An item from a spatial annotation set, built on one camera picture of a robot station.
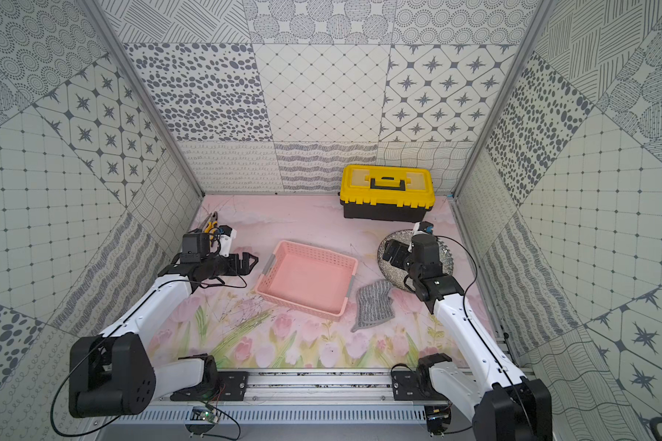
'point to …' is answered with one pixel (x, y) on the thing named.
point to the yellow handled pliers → (211, 223)
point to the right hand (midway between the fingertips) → (398, 249)
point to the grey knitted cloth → (374, 304)
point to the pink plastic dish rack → (310, 280)
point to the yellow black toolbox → (394, 194)
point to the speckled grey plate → (396, 276)
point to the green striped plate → (395, 274)
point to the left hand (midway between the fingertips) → (239, 255)
